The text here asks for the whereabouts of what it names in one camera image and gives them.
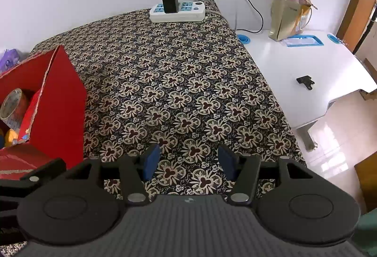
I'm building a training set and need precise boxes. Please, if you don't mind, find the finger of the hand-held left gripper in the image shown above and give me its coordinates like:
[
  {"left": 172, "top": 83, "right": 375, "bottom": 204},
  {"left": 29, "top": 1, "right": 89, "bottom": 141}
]
[{"left": 0, "top": 158, "right": 67, "bottom": 190}]

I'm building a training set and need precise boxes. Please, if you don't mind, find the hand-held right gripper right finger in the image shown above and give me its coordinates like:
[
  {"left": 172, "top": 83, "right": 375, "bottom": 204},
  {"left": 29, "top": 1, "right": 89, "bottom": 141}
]
[{"left": 217, "top": 144, "right": 314, "bottom": 207}]

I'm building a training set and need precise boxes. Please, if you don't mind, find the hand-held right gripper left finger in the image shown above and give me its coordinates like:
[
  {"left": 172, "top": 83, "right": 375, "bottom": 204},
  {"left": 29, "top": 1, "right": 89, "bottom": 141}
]
[{"left": 63, "top": 144, "right": 161, "bottom": 207}]

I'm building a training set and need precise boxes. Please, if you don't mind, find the tape roll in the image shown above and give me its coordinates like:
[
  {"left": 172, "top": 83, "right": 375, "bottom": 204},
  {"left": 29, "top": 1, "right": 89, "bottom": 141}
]
[{"left": 0, "top": 88, "right": 30, "bottom": 128}]

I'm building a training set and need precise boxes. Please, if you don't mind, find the red cardboard box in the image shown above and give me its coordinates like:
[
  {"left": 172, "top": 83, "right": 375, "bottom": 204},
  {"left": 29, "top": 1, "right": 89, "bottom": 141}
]
[{"left": 0, "top": 45, "right": 87, "bottom": 181}]

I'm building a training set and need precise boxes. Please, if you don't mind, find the floral patterned blanket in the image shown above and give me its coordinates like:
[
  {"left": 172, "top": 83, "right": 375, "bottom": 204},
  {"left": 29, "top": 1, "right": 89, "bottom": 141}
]
[{"left": 29, "top": 0, "right": 307, "bottom": 201}]

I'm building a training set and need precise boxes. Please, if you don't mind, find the small black clip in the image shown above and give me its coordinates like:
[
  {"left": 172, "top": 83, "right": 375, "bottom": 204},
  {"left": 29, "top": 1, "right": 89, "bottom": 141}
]
[{"left": 296, "top": 75, "right": 315, "bottom": 90}]

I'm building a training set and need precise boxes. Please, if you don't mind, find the purple plastic bag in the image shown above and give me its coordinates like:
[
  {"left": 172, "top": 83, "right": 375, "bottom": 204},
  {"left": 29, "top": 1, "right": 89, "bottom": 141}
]
[{"left": 0, "top": 48, "right": 30, "bottom": 75}]

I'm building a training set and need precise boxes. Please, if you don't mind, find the white low table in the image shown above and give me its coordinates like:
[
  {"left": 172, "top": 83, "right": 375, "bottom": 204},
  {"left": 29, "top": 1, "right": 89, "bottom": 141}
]
[{"left": 236, "top": 29, "right": 377, "bottom": 152}]

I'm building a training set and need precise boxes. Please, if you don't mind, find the brown cardboard box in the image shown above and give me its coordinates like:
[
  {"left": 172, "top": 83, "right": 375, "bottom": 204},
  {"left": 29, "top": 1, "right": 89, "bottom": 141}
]
[{"left": 353, "top": 153, "right": 377, "bottom": 213}]

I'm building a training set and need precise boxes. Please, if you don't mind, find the blue card holder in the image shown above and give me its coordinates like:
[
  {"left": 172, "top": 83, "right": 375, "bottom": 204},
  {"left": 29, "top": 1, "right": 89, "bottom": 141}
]
[{"left": 280, "top": 34, "right": 324, "bottom": 47}]

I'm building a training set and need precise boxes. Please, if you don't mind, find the white power strip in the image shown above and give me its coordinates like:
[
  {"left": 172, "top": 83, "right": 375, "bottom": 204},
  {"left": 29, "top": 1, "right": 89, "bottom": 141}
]
[{"left": 150, "top": 0, "right": 206, "bottom": 23}]

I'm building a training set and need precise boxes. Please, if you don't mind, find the beige gift bag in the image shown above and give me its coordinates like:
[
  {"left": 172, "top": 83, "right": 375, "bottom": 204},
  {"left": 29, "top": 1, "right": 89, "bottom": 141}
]
[{"left": 269, "top": 0, "right": 319, "bottom": 41}]

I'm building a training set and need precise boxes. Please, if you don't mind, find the green cloth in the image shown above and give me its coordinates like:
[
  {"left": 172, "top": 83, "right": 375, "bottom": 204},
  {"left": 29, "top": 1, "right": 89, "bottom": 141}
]
[{"left": 352, "top": 208, "right": 377, "bottom": 257}]

